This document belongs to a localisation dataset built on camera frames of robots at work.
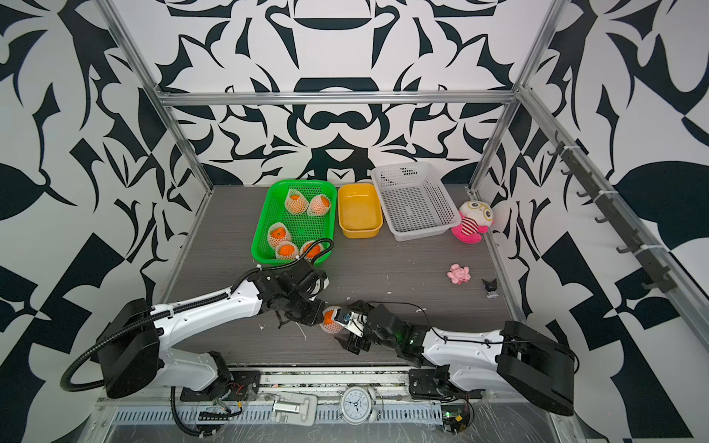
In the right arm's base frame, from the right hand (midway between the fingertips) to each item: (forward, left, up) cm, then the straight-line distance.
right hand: (341, 316), depth 80 cm
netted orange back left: (+42, +18, +2) cm, 46 cm away
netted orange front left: (+29, +23, +1) cm, 37 cm away
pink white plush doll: (+35, -48, 0) cm, 60 cm away
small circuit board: (-23, -29, -7) cm, 38 cm away
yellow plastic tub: (+44, -6, -6) cm, 45 cm away
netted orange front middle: (+22, +19, 0) cm, 29 cm away
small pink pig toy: (+14, -38, -3) cm, 41 cm away
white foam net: (-3, +2, 0) cm, 4 cm away
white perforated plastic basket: (+48, -29, -6) cm, 57 cm away
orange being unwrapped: (-4, +2, +10) cm, 11 cm away
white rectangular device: (-22, +11, -3) cm, 24 cm away
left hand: (0, +5, +1) cm, 5 cm away
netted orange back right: (+41, +9, +2) cm, 42 cm away
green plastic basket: (+38, +19, -4) cm, 43 cm away
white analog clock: (-21, -4, -2) cm, 22 cm away
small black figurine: (+11, -48, -6) cm, 50 cm away
